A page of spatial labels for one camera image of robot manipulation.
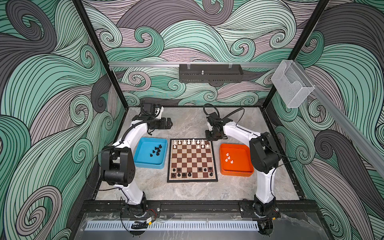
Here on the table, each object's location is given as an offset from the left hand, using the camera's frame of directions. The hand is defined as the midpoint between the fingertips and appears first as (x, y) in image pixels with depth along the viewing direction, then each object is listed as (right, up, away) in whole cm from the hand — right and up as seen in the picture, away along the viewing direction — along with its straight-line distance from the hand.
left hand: (165, 122), depth 90 cm
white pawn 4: (+37, -23, -1) cm, 44 cm away
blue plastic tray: (-10, -20, +3) cm, 22 cm away
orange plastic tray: (+43, -23, -2) cm, 49 cm away
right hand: (+28, -10, +6) cm, 30 cm away
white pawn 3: (+39, -22, 0) cm, 45 cm away
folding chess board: (+16, -24, -1) cm, 29 cm away
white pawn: (+40, -24, -2) cm, 47 cm away
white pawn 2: (+39, -20, +2) cm, 44 cm away
